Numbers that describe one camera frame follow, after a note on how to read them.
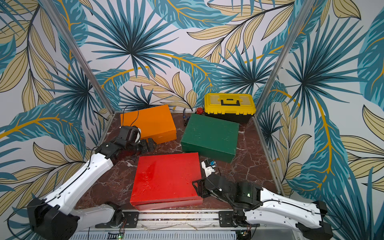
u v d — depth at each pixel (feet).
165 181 2.40
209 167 1.95
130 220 2.40
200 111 3.93
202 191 1.87
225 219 2.40
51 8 2.23
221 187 1.52
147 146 2.26
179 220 2.45
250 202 1.48
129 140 1.95
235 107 3.37
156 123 3.16
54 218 1.20
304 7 2.26
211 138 2.97
